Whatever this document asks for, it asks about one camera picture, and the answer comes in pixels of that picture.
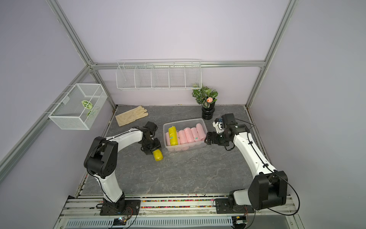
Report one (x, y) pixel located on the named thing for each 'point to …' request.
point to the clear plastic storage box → (181, 125)
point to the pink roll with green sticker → (182, 137)
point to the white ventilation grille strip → (225, 221)
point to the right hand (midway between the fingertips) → (211, 140)
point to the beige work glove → (127, 117)
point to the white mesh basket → (79, 108)
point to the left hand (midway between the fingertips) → (158, 150)
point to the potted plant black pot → (206, 97)
